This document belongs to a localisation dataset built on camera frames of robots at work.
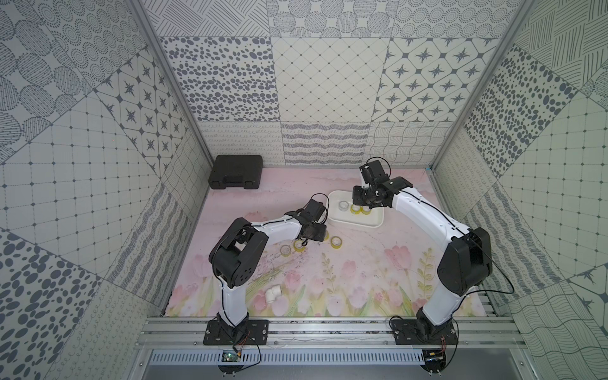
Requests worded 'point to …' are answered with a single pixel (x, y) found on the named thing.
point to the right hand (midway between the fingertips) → (359, 200)
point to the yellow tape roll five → (355, 209)
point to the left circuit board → (231, 356)
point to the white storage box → (339, 211)
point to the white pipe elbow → (272, 293)
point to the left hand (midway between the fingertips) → (322, 229)
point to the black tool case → (237, 170)
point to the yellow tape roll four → (336, 242)
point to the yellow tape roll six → (366, 210)
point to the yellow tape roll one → (285, 250)
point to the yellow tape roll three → (327, 236)
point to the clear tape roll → (343, 206)
